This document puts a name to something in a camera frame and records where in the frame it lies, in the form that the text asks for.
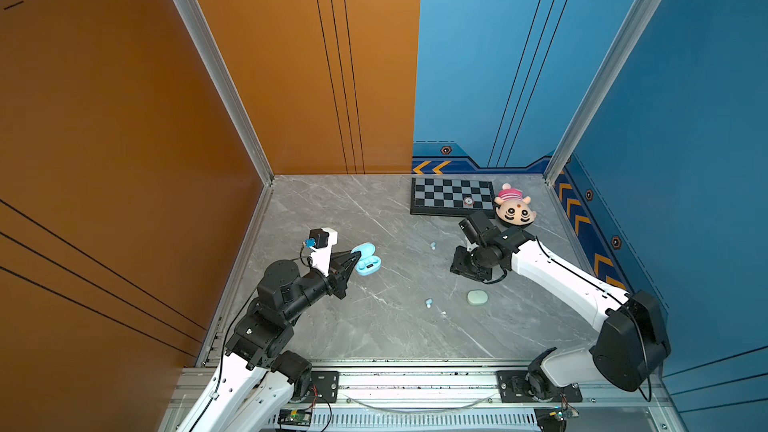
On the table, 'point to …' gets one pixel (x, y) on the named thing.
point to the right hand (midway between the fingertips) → (450, 270)
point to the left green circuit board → (296, 417)
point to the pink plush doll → (512, 207)
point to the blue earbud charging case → (368, 264)
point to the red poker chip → (469, 201)
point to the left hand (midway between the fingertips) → (359, 251)
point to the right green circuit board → (564, 414)
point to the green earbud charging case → (477, 297)
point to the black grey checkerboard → (446, 196)
